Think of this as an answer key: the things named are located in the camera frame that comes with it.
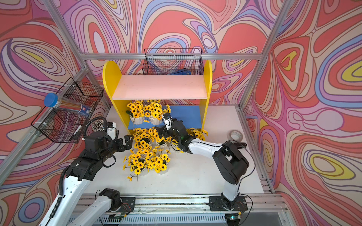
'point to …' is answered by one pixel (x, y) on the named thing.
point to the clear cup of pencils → (98, 125)
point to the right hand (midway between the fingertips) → (162, 126)
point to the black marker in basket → (75, 133)
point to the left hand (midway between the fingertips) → (127, 136)
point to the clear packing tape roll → (235, 135)
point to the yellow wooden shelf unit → (136, 99)
